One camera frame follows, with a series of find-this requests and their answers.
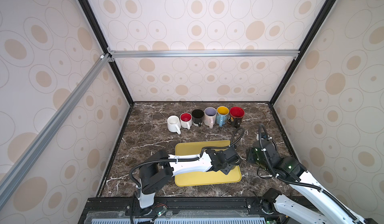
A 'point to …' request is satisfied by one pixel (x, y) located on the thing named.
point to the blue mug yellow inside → (222, 115)
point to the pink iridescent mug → (210, 116)
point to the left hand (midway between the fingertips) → (231, 164)
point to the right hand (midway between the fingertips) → (248, 151)
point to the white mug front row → (186, 120)
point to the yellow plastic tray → (205, 177)
